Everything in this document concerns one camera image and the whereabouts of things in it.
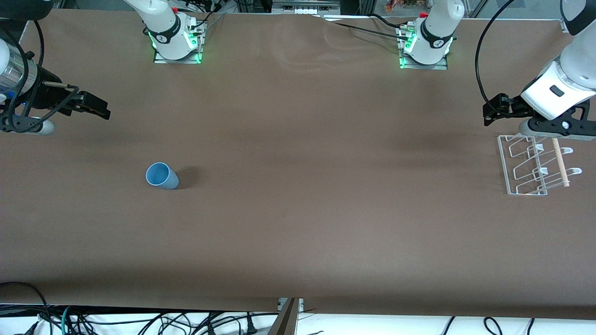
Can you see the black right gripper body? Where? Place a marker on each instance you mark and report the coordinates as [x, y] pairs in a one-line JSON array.
[[48, 95]]

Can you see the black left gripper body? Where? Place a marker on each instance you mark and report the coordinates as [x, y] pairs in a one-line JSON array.
[[511, 106]]

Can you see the blue plastic cup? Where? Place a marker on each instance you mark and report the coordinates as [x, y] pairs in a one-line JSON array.
[[163, 177]]

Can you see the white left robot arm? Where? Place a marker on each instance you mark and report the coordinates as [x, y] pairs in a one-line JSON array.
[[437, 28]]

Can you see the brown table cover sheet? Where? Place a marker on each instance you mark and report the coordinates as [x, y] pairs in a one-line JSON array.
[[298, 186]]

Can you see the white power strip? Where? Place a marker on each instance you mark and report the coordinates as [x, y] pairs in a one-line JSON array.
[[302, 9]]

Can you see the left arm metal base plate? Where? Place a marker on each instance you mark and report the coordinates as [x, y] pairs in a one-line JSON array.
[[442, 66]]

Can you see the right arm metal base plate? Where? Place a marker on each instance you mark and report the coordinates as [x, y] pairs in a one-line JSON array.
[[160, 60]]

